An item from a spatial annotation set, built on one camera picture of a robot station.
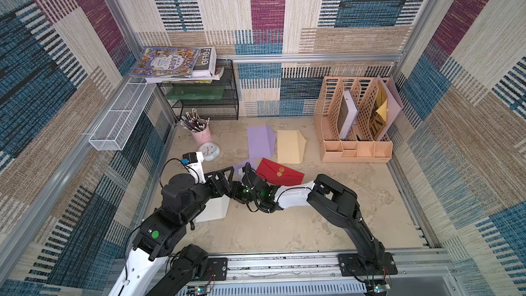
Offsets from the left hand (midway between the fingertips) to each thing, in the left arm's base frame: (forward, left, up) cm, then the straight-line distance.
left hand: (225, 169), depth 66 cm
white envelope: (-2, +8, -28) cm, 29 cm away
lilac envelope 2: (+24, -7, -29) cm, 38 cm away
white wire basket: (+13, +39, +5) cm, 41 cm away
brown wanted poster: (+33, -65, -14) cm, 75 cm away
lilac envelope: (+34, -11, -28) cm, 46 cm away
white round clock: (+28, +15, -27) cm, 42 cm away
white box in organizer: (+34, -50, -9) cm, 61 cm away
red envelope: (+15, -19, -29) cm, 38 cm away
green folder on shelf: (+46, +25, -5) cm, 53 cm away
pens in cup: (+34, +21, -12) cm, 42 cm away
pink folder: (+30, -66, 0) cm, 72 cm away
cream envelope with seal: (+32, -26, -29) cm, 51 cm away
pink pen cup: (+34, +19, -23) cm, 45 cm away
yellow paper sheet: (+30, -63, -4) cm, 70 cm away
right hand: (+4, +6, -24) cm, 25 cm away
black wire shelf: (+54, +9, -23) cm, 59 cm away
